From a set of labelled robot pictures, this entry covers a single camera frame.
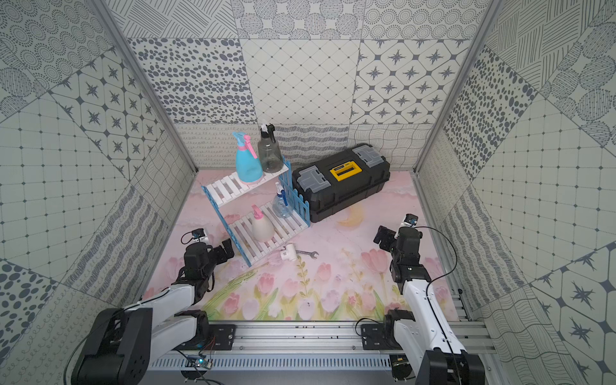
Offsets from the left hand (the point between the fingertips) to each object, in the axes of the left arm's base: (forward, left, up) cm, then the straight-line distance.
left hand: (214, 240), depth 89 cm
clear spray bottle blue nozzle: (+19, -23, -4) cm, 30 cm away
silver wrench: (-1, -37, -6) cm, 38 cm away
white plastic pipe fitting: (-3, -29, -3) cm, 29 cm away
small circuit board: (-37, -6, -7) cm, 38 cm away
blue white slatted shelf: (+8, -10, +21) cm, 25 cm away
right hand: (+2, -66, +5) cm, 66 cm away
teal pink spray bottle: (+11, -18, +30) cm, 36 cm away
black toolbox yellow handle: (+20, -45, +11) cm, 51 cm away
